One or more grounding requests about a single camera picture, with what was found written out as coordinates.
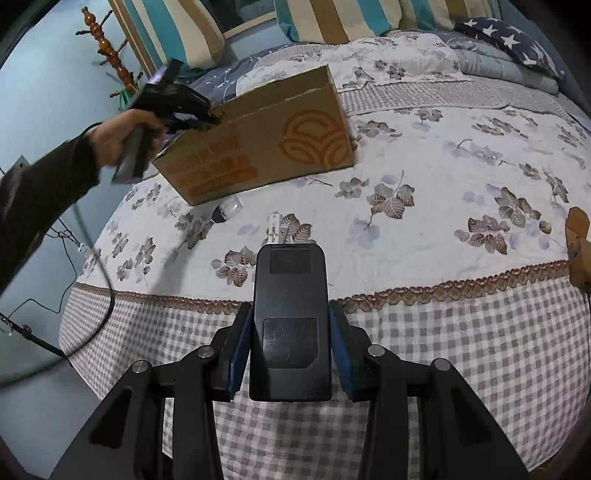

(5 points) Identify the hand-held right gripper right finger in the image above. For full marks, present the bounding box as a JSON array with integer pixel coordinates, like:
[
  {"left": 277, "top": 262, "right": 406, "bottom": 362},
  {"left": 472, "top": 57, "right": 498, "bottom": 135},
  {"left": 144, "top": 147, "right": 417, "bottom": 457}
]
[{"left": 329, "top": 300, "right": 532, "bottom": 480}]

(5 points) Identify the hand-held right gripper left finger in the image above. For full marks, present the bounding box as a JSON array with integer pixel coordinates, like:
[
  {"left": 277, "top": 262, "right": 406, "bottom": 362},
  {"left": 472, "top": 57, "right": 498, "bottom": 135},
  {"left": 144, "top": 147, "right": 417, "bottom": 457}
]
[{"left": 48, "top": 302, "right": 254, "bottom": 480}]

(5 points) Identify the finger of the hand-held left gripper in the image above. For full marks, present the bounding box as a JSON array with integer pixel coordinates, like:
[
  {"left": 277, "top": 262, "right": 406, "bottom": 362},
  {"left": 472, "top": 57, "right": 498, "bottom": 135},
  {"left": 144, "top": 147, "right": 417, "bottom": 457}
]
[
  {"left": 161, "top": 115, "right": 219, "bottom": 136},
  {"left": 182, "top": 90, "right": 221, "bottom": 124}
]

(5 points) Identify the black power bank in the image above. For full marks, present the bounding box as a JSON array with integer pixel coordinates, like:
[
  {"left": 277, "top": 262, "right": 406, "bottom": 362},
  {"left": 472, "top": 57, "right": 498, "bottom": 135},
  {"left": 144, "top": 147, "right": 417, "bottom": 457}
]
[{"left": 249, "top": 243, "right": 334, "bottom": 402}]

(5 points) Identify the brown cardboard box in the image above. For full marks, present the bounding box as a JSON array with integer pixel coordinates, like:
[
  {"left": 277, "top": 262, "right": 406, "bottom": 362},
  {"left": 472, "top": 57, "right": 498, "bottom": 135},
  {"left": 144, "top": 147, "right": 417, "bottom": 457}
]
[{"left": 152, "top": 65, "right": 357, "bottom": 207}]

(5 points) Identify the person's left forearm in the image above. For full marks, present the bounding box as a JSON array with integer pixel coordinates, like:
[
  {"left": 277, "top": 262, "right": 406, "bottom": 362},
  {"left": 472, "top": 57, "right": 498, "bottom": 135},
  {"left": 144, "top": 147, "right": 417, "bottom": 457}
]
[{"left": 0, "top": 131, "right": 103, "bottom": 292}]

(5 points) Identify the person's left hand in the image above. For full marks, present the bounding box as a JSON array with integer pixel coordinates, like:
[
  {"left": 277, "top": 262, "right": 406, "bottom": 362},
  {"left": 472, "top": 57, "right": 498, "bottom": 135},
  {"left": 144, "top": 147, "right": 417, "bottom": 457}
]
[{"left": 90, "top": 108, "right": 165, "bottom": 168}]

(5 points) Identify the navy constellation quilt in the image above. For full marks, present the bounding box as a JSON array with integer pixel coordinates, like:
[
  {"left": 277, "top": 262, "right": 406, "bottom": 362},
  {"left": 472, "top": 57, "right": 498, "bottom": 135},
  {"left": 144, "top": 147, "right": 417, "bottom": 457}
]
[{"left": 187, "top": 65, "right": 242, "bottom": 105}]

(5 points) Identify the green shopping bag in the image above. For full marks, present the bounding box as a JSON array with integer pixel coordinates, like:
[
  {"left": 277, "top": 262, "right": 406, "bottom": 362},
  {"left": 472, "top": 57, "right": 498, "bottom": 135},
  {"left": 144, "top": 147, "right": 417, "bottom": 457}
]
[{"left": 115, "top": 83, "right": 142, "bottom": 110}]

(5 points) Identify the wooden coat rack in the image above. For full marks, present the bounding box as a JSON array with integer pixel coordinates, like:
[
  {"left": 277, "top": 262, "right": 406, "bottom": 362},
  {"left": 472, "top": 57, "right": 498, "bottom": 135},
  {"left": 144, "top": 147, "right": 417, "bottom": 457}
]
[{"left": 76, "top": 6, "right": 145, "bottom": 100}]

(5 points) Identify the narrow striped curtain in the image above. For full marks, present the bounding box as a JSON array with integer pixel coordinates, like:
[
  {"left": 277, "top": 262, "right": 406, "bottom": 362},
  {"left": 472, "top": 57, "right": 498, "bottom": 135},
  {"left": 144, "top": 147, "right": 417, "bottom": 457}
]
[{"left": 108, "top": 0, "right": 227, "bottom": 77}]

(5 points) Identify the window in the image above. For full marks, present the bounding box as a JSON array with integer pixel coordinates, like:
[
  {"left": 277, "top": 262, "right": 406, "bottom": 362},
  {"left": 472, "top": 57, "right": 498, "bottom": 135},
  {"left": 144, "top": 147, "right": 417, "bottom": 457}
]
[{"left": 217, "top": 0, "right": 279, "bottom": 37}]

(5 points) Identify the white test cassette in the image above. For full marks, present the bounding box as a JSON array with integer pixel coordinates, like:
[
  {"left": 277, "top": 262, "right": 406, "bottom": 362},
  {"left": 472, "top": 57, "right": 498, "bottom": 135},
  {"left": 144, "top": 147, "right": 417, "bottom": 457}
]
[{"left": 265, "top": 213, "right": 290, "bottom": 246}]

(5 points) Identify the wide striped curtain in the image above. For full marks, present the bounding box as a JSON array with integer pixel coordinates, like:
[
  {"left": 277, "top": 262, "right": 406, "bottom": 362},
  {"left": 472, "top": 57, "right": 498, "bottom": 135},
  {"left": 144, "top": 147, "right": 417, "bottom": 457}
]
[{"left": 274, "top": 0, "right": 502, "bottom": 43}]

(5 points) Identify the wooden block ornament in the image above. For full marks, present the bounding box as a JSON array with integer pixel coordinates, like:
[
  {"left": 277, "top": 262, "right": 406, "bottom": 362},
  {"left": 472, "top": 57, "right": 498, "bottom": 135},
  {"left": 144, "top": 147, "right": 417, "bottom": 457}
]
[{"left": 566, "top": 206, "right": 591, "bottom": 289}]

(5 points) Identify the grey quilt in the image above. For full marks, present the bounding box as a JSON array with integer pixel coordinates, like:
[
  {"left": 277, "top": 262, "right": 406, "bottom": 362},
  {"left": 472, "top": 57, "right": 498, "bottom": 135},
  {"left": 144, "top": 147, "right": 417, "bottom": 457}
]
[{"left": 444, "top": 39, "right": 562, "bottom": 96}]

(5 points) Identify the navy star pillow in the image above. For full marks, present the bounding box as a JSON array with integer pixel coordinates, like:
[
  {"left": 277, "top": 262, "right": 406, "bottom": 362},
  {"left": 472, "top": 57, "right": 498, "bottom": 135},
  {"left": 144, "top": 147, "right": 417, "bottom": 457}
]
[{"left": 455, "top": 17, "right": 562, "bottom": 77}]

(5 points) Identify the grey padded headboard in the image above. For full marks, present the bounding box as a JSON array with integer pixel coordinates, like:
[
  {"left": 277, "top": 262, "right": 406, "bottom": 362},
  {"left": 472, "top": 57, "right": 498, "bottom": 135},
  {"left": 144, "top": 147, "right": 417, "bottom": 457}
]
[{"left": 502, "top": 0, "right": 591, "bottom": 116}]

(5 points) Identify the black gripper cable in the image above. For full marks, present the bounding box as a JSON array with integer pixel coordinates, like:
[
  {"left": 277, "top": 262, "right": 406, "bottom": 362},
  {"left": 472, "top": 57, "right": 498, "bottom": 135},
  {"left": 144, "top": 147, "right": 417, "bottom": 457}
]
[{"left": 0, "top": 198, "right": 116, "bottom": 389}]

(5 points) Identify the black wall cable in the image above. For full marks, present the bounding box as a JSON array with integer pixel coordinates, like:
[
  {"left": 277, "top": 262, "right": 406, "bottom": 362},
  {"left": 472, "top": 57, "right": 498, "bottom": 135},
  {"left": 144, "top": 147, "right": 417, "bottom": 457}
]
[{"left": 0, "top": 217, "right": 93, "bottom": 365}]

